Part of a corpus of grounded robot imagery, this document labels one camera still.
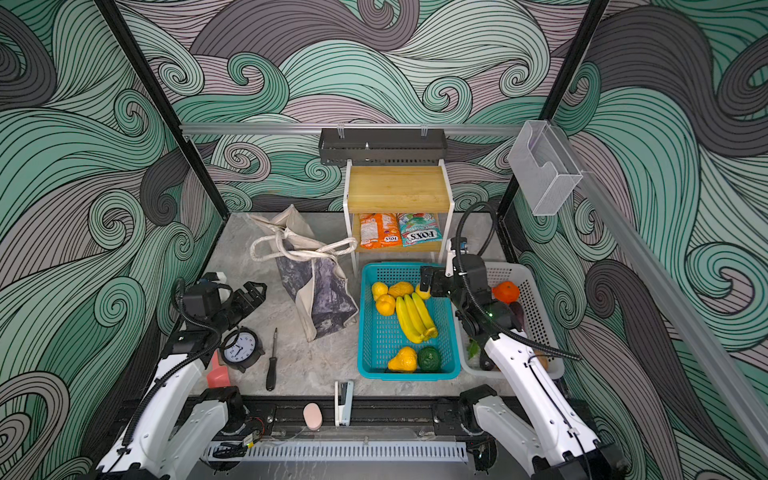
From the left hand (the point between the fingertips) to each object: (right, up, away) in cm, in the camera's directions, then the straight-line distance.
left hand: (257, 290), depth 81 cm
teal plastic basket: (+41, -14, +5) cm, 44 cm away
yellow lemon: (+34, -2, +12) cm, 36 cm away
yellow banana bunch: (+45, -10, +7) cm, 47 cm away
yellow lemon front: (+36, -6, +7) cm, 37 cm away
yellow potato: (+41, -2, +11) cm, 42 cm away
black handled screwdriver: (+4, -21, 0) cm, 22 cm away
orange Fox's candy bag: (+34, +17, +10) cm, 40 cm away
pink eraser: (+17, -30, -8) cm, 36 cm away
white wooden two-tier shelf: (+39, +22, -5) cm, 45 cm away
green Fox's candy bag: (+47, +18, +11) cm, 51 cm away
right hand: (+50, +6, -5) cm, 50 cm away
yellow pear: (+41, -19, -3) cm, 45 cm away
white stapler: (+25, -26, -6) cm, 36 cm away
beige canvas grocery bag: (+16, +6, -7) cm, 19 cm away
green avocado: (+47, -18, -3) cm, 51 cm away
